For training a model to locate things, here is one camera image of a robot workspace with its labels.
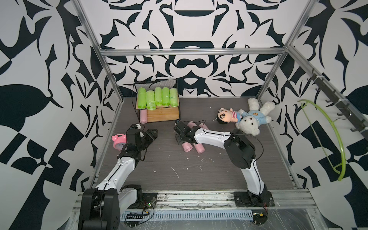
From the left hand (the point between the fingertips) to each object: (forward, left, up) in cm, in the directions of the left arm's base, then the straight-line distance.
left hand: (154, 130), depth 86 cm
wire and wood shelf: (+23, -3, -13) cm, 26 cm away
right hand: (+3, -15, -10) cm, 18 cm away
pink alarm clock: (-5, +20, -1) cm, 20 cm away
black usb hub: (-40, +9, -16) cm, 44 cm away
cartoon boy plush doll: (+12, -46, -4) cm, 47 cm away
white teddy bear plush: (+9, -64, -3) cm, 65 cm away
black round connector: (-44, -53, -15) cm, 71 cm away
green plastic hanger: (-30, -79, +17) cm, 86 cm away
